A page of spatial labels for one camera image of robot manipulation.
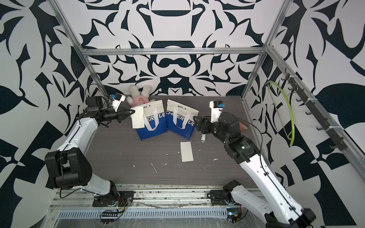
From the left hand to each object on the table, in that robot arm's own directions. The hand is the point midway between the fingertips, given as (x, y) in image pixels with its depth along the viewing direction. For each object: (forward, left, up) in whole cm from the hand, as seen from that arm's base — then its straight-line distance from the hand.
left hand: (132, 109), depth 83 cm
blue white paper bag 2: (-3, -27, -7) cm, 28 cm away
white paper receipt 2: (-17, -31, -24) cm, 43 cm away
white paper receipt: (-5, -3, -2) cm, 6 cm away
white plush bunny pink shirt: (+23, +2, -14) cm, 27 cm away
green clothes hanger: (-19, -79, +9) cm, 82 cm away
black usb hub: (-47, +10, -26) cm, 55 cm away
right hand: (-13, -36, +9) cm, 39 cm away
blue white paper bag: (-3, -12, -9) cm, 15 cm away
